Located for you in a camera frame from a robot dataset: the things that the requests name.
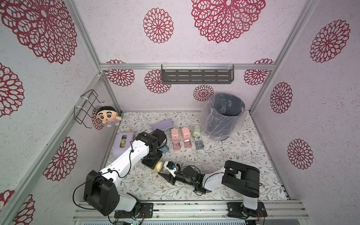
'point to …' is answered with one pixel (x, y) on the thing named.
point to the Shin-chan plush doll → (108, 115)
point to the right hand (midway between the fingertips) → (160, 168)
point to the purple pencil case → (163, 124)
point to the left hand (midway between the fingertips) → (157, 162)
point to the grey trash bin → (223, 113)
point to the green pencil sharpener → (196, 134)
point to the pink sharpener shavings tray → (187, 143)
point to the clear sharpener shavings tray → (199, 145)
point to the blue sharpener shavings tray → (165, 148)
